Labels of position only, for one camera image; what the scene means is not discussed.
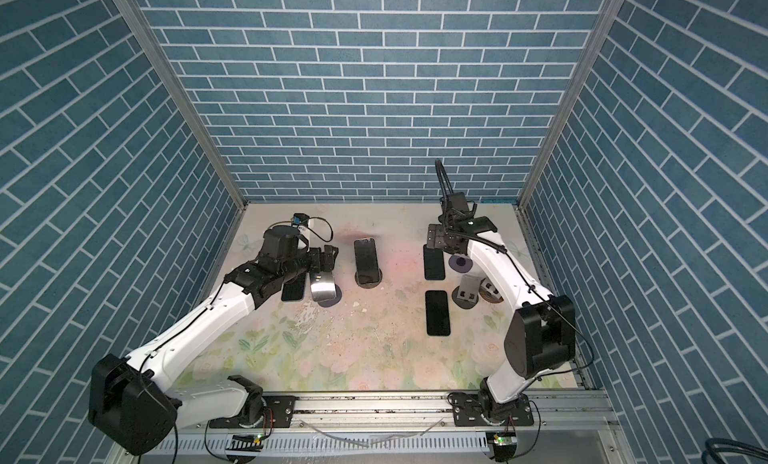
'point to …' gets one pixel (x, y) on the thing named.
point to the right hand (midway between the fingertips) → (444, 234)
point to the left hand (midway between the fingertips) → (325, 248)
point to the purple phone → (322, 285)
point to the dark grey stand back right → (466, 293)
